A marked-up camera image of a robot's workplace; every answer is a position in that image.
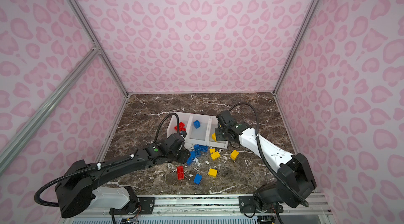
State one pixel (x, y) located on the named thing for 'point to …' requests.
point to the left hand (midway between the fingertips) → (188, 151)
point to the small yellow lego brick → (212, 150)
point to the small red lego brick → (175, 128)
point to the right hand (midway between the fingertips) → (222, 133)
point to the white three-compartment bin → (199, 129)
